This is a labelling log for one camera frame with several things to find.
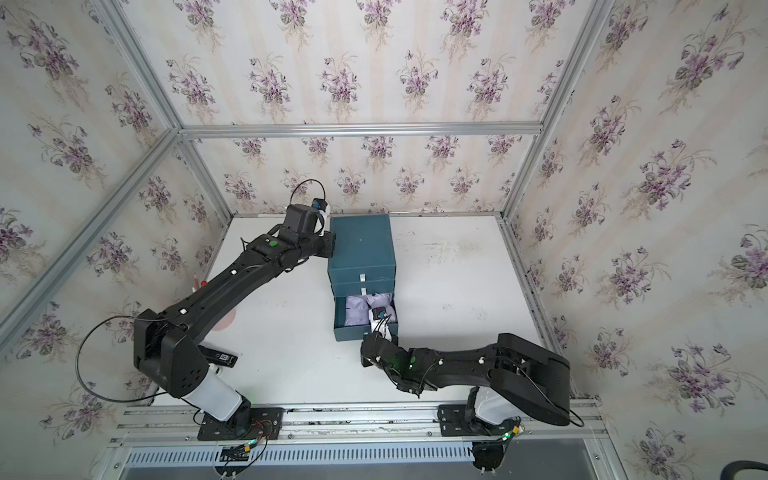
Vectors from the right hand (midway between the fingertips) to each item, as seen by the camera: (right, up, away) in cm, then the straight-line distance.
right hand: (365, 340), depth 83 cm
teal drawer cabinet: (0, +22, -3) cm, 22 cm away
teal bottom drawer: (-5, +2, 0) cm, 6 cm away
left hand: (-8, +27, +2) cm, 28 cm away
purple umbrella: (-3, +7, +5) cm, 9 cm away
